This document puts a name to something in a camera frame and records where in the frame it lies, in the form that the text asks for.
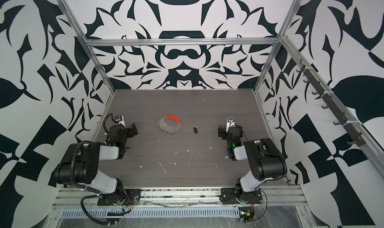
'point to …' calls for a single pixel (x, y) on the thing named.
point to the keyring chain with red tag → (162, 125)
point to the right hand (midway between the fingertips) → (231, 124)
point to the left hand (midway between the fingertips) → (125, 122)
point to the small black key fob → (195, 129)
